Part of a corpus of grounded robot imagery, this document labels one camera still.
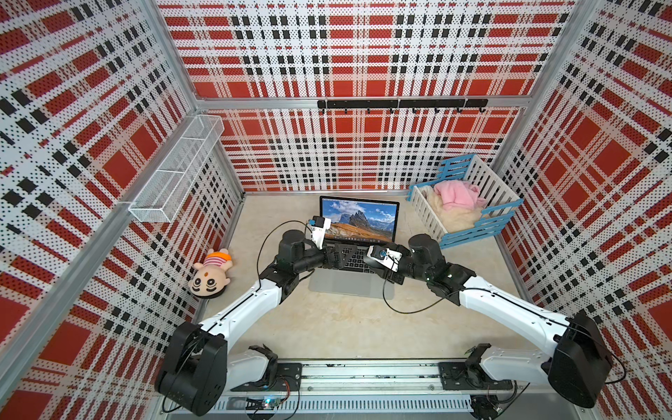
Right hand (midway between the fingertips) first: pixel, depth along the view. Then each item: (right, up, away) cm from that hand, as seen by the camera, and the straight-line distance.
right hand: (381, 255), depth 79 cm
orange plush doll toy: (-57, -9, +7) cm, 58 cm away
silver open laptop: (-5, +9, +19) cm, 22 cm away
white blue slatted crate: (+48, +16, +18) cm, 53 cm away
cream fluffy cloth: (+31, +11, +23) cm, 40 cm away
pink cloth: (+34, +21, +23) cm, 46 cm away
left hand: (-9, +3, 0) cm, 10 cm away
